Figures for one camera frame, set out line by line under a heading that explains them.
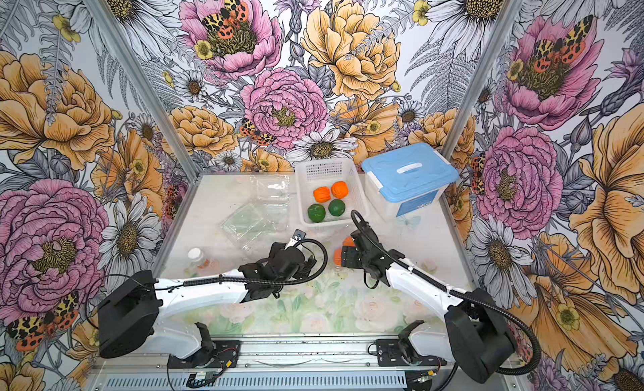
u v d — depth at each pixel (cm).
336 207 103
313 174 127
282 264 62
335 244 91
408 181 94
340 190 108
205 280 52
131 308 47
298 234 73
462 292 46
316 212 102
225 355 74
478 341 42
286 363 74
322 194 108
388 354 73
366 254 66
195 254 87
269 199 113
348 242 92
